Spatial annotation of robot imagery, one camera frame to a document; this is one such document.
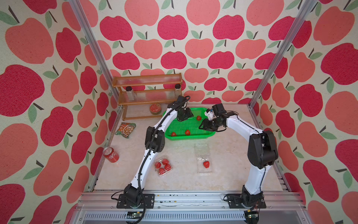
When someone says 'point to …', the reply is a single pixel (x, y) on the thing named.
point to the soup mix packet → (126, 129)
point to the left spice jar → (130, 92)
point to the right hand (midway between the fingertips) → (202, 129)
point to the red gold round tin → (155, 108)
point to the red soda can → (111, 154)
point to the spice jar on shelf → (177, 90)
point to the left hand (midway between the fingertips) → (193, 118)
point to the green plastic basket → (189, 129)
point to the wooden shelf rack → (147, 95)
